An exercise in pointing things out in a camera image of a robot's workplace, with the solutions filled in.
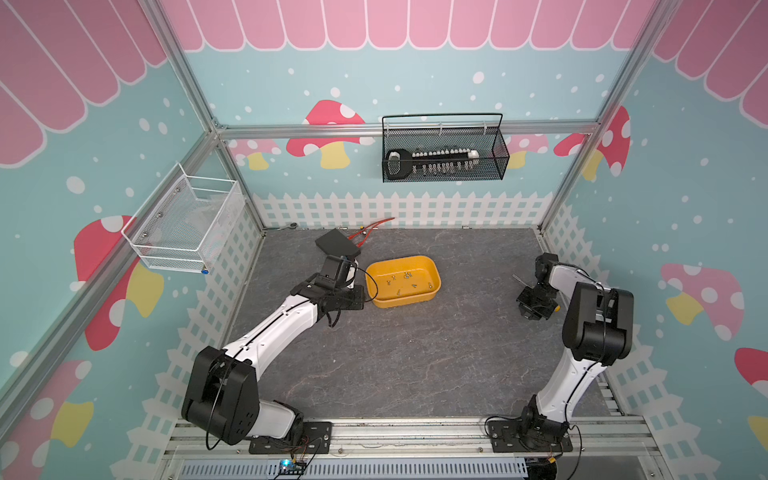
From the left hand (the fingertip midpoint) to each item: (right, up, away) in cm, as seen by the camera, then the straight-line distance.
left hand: (361, 300), depth 86 cm
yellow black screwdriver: (+50, +4, +1) cm, 50 cm away
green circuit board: (-16, -39, -13) cm, 44 cm away
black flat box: (-14, +18, +30) cm, 38 cm away
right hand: (+53, -5, +11) cm, 54 cm away
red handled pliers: (0, +24, +33) cm, 41 cm away
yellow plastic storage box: (+12, +4, +18) cm, 22 cm away
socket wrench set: (+11, +41, +3) cm, 43 cm away
